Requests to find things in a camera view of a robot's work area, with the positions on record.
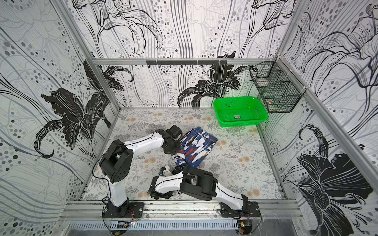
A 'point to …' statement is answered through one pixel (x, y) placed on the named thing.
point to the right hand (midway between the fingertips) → (188, 170)
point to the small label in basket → (236, 117)
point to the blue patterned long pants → (195, 144)
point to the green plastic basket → (231, 112)
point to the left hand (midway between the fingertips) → (178, 152)
